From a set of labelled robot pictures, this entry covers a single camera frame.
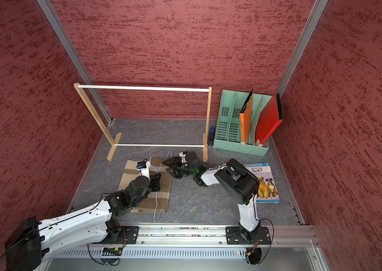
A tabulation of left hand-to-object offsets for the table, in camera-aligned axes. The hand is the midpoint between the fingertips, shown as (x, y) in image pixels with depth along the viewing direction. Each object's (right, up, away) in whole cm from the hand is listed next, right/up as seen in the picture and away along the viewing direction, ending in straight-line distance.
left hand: (160, 177), depth 82 cm
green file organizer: (+40, +21, +31) cm, 55 cm away
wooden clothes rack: (-34, +15, +23) cm, 44 cm away
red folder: (+61, +31, +16) cm, 71 cm away
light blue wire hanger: (-1, -15, -3) cm, 16 cm away
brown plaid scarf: (-2, -10, -4) cm, 11 cm away
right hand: (0, +4, +5) cm, 6 cm away
